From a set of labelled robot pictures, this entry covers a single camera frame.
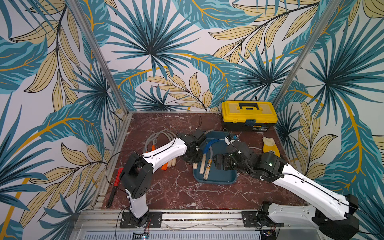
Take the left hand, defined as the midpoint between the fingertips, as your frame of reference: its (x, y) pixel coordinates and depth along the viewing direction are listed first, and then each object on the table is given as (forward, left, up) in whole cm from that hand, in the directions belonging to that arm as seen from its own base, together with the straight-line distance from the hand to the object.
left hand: (197, 163), depth 83 cm
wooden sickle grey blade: (-2, +1, +1) cm, 2 cm away
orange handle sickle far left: (+18, +34, -9) cm, 40 cm away
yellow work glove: (+18, -49, -7) cm, 53 cm away
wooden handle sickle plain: (+3, +16, -7) cm, 18 cm away
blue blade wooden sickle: (+3, -4, -7) cm, 8 cm away
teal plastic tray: (-4, -11, -7) cm, 14 cm away
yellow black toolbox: (+31, -41, +7) cm, 52 cm away
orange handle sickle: (+29, +21, -9) cm, 37 cm away
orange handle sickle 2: (+1, +19, -8) cm, 21 cm away
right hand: (-4, -10, +15) cm, 18 cm away
